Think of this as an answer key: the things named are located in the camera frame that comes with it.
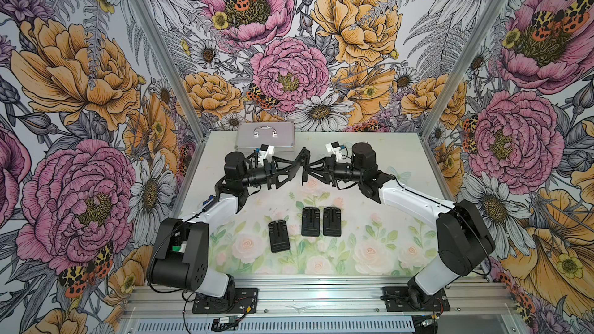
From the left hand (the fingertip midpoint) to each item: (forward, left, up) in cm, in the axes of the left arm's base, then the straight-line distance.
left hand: (294, 173), depth 78 cm
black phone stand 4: (-1, -3, +2) cm, 4 cm away
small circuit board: (-38, +21, -25) cm, 50 cm away
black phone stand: (-13, +6, -21) cm, 26 cm away
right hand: (0, -4, +1) cm, 4 cm away
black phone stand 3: (-8, -14, -21) cm, 27 cm away
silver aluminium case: (+26, +18, -8) cm, 32 cm away
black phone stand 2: (-7, -6, -21) cm, 23 cm away
